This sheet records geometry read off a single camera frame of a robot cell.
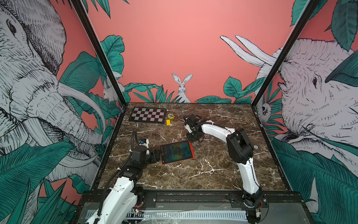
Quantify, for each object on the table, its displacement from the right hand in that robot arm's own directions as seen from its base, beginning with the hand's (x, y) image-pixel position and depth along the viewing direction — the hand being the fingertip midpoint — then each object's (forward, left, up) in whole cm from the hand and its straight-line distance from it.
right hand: (189, 137), depth 97 cm
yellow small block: (+14, +16, -1) cm, 21 cm away
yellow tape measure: (+20, +15, -1) cm, 25 cm away
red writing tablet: (-10, +8, -2) cm, 13 cm away
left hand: (-13, +20, +7) cm, 25 cm away
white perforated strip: (-45, +1, -2) cm, 45 cm away
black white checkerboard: (+20, +32, +1) cm, 38 cm away
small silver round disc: (-5, -47, -3) cm, 47 cm away
